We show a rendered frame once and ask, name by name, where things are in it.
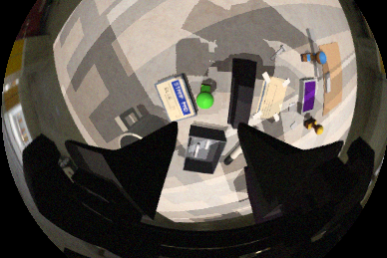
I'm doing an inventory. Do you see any brown rubber stamp with yellow top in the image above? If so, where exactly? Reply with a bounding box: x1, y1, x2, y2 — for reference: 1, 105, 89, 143
303, 118, 323, 135

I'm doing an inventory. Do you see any grey mug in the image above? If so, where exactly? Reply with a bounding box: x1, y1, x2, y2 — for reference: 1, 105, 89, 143
114, 108, 165, 148

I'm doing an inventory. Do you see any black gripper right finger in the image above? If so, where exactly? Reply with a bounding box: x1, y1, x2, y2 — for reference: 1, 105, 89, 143
237, 124, 344, 217

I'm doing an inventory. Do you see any pale yellow inspection card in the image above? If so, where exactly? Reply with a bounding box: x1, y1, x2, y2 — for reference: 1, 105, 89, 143
253, 72, 290, 122

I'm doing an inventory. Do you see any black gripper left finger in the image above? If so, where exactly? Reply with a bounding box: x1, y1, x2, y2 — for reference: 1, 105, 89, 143
65, 121, 179, 221

